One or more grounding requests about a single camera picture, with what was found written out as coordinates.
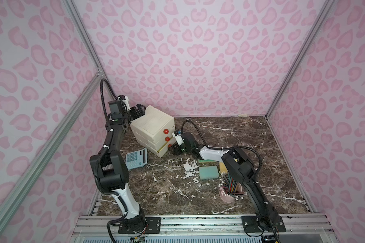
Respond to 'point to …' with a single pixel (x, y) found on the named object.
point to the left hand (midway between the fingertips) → (141, 107)
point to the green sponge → (206, 160)
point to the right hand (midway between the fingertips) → (173, 146)
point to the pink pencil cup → (228, 198)
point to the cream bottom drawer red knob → (170, 145)
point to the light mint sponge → (208, 172)
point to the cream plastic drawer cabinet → (153, 130)
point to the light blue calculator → (136, 159)
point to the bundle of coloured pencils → (228, 185)
